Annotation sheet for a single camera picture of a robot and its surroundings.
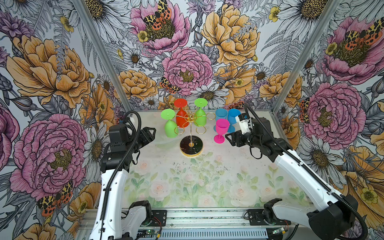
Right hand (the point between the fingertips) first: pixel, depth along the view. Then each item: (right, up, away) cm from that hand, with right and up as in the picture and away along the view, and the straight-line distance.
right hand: (231, 138), depth 77 cm
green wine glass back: (-16, +11, +11) cm, 22 cm away
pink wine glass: (-2, +5, +15) cm, 16 cm away
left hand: (-39, +1, -5) cm, 39 cm away
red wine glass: (-26, +10, +1) cm, 28 cm away
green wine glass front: (-32, +5, +6) cm, 33 cm away
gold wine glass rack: (-21, -7, +22) cm, 31 cm away
